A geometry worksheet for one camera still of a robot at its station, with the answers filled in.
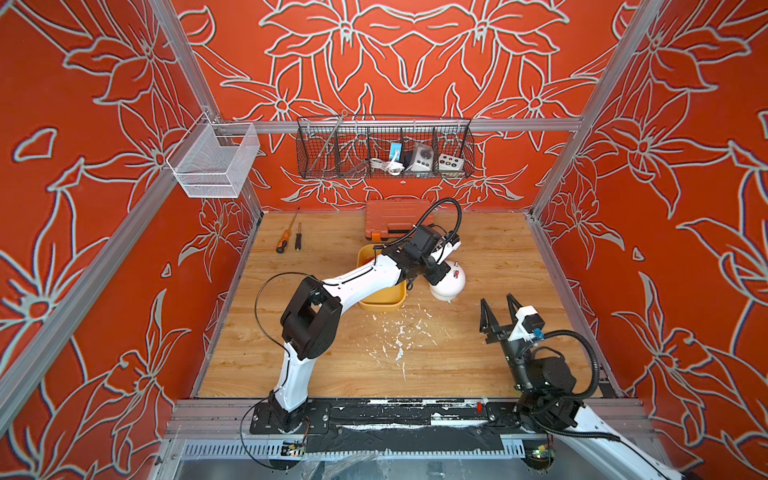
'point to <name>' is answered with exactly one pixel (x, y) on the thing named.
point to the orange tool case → (390, 219)
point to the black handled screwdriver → (298, 238)
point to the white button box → (450, 163)
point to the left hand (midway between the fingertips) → (446, 263)
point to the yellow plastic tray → (390, 300)
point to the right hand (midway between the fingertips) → (491, 298)
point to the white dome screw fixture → (451, 287)
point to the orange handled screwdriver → (283, 241)
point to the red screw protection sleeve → (456, 274)
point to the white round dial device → (424, 157)
